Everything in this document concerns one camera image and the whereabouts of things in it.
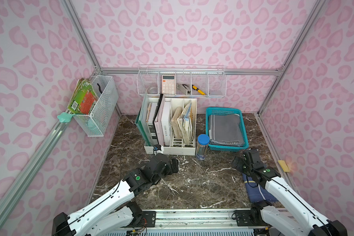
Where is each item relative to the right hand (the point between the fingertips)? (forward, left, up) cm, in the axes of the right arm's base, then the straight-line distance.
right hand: (238, 162), depth 84 cm
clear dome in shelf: (+40, +52, +20) cm, 69 cm away
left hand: (-4, +37, +10) cm, 39 cm away
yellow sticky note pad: (+3, -33, -12) cm, 35 cm away
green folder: (+11, +53, +24) cm, 59 cm away
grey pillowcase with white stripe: (+24, +3, 0) cm, 24 cm away
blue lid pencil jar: (+6, +21, +12) cm, 25 cm away
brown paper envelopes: (+16, +33, +13) cm, 39 cm away
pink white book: (+15, +43, +17) cm, 49 cm away
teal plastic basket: (+9, -1, -1) cm, 9 cm away
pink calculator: (+43, +42, +23) cm, 64 cm away
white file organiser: (+15, +36, -7) cm, 39 cm away
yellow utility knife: (+42, +22, +19) cm, 51 cm away
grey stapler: (+42, +31, +20) cm, 56 cm away
